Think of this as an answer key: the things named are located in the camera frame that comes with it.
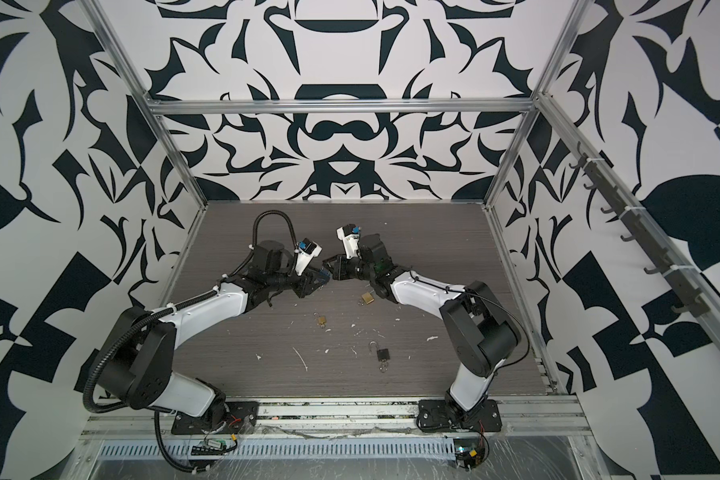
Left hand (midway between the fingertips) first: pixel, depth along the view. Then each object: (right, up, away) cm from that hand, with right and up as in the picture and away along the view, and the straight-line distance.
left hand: (325, 266), depth 85 cm
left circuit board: (-24, -41, -15) cm, 49 cm away
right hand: (-1, 0, -1) cm, 1 cm away
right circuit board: (+36, -42, -14) cm, 57 cm away
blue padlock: (0, -2, -1) cm, 3 cm away
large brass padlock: (+12, -11, +9) cm, 19 cm away
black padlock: (+16, -25, -2) cm, 30 cm away
